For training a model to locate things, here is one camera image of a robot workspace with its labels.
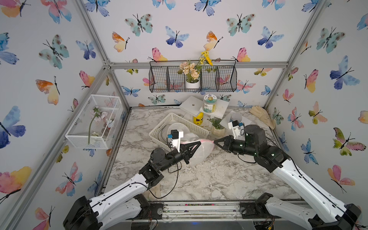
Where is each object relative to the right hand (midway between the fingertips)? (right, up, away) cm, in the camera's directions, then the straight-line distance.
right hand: (215, 141), depth 67 cm
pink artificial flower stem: (-60, +13, +7) cm, 62 cm away
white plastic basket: (-24, +9, +43) cm, 50 cm away
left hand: (-8, 0, -4) cm, 9 cm away
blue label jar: (+17, +12, +24) cm, 32 cm away
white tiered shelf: (-8, +20, +33) cm, 40 cm away
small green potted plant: (+6, +4, +28) cm, 29 cm away
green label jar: (-1, +20, +15) cm, 25 cm away
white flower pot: (-8, +32, +24) cm, 41 cm away
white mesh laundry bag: (-6, -4, -1) cm, 7 cm away
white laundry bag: (-19, +5, +33) cm, 38 cm away
